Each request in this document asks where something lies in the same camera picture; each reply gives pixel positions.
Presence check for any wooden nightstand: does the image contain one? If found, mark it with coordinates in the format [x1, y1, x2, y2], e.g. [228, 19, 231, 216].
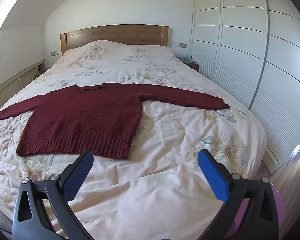
[182, 57, 199, 72]

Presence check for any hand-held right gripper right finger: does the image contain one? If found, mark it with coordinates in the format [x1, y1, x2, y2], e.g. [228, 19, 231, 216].
[197, 149, 280, 240]

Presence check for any white wardrobe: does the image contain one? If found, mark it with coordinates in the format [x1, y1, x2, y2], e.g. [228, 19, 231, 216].
[190, 0, 300, 173]

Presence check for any low slatted wall cabinet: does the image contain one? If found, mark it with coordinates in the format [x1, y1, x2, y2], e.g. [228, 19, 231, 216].
[0, 59, 46, 111]

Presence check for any wooden headboard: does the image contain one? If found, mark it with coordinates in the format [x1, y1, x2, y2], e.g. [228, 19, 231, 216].
[60, 25, 169, 56]

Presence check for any maroon knitted sweater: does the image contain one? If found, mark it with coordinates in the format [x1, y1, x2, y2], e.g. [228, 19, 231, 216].
[0, 82, 230, 161]

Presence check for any purple stool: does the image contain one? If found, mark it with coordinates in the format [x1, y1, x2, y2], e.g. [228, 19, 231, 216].
[225, 182, 286, 240]

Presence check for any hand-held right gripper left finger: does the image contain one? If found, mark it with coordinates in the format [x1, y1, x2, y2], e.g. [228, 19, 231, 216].
[12, 150, 94, 240]

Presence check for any floral white duvet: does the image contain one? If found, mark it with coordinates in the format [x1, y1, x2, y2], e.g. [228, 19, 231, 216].
[0, 39, 268, 240]

